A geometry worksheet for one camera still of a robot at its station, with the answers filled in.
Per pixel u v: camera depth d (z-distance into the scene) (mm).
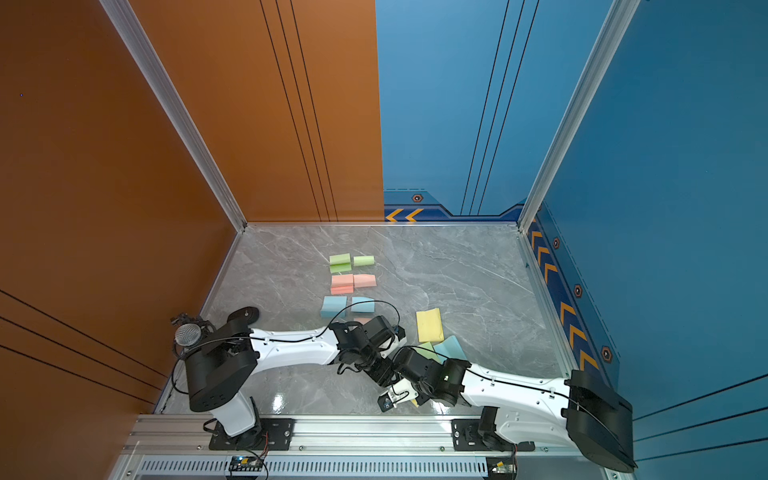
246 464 710
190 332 669
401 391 682
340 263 1062
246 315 922
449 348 848
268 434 730
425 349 617
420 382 604
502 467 710
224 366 458
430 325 910
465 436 725
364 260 1094
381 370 731
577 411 410
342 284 1014
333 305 971
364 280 1033
